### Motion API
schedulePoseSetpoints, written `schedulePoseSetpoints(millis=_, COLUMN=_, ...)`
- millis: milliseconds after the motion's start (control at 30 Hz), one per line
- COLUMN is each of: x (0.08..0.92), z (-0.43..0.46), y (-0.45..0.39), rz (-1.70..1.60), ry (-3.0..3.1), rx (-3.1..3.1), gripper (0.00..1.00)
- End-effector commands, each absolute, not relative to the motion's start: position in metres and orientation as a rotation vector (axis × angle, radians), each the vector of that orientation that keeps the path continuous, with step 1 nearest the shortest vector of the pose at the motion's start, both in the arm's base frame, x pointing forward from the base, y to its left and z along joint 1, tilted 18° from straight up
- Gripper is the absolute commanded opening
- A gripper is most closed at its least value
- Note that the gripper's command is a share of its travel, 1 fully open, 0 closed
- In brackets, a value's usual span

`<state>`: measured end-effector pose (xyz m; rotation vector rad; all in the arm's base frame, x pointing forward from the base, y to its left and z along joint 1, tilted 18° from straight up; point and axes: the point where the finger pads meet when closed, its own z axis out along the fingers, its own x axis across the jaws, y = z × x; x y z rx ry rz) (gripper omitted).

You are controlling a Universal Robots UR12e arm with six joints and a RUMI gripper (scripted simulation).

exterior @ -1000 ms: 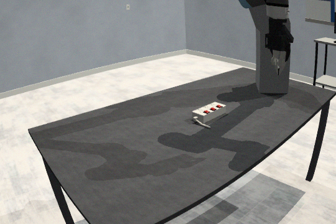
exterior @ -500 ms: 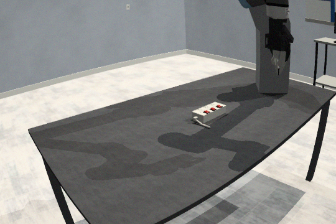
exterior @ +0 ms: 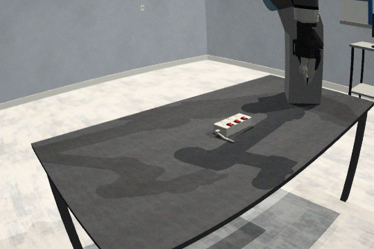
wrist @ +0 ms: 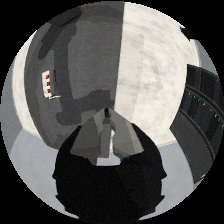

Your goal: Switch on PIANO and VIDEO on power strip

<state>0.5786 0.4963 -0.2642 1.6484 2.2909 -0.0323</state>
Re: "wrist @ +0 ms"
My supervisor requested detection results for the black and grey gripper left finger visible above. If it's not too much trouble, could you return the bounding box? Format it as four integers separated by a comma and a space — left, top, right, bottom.
52, 108, 107, 180

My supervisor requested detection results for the white switch panel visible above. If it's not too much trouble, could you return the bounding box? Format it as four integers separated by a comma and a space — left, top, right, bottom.
42, 70, 62, 99

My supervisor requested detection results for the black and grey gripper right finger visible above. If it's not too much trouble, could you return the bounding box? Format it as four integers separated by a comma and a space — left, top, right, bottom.
107, 107, 167, 180

